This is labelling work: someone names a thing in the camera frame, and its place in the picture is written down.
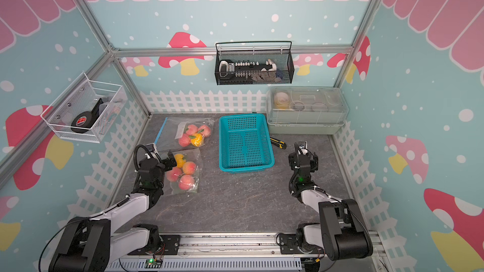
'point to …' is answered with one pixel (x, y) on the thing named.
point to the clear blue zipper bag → (172, 129)
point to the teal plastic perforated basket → (244, 143)
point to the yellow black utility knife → (279, 143)
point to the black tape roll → (83, 121)
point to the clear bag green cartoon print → (172, 176)
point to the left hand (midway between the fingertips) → (162, 155)
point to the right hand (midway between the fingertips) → (305, 152)
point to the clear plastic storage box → (306, 109)
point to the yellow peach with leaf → (197, 140)
